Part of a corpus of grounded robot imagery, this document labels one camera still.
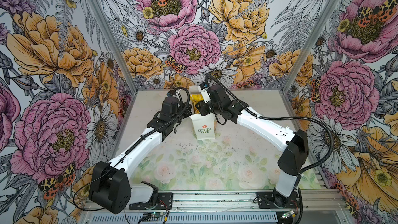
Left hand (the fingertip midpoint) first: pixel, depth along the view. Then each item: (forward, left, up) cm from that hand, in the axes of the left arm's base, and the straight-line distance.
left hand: (191, 109), depth 82 cm
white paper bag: (-6, -7, -7) cm, 11 cm away
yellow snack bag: (0, -2, +8) cm, 8 cm away
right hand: (-1, -4, +2) cm, 5 cm away
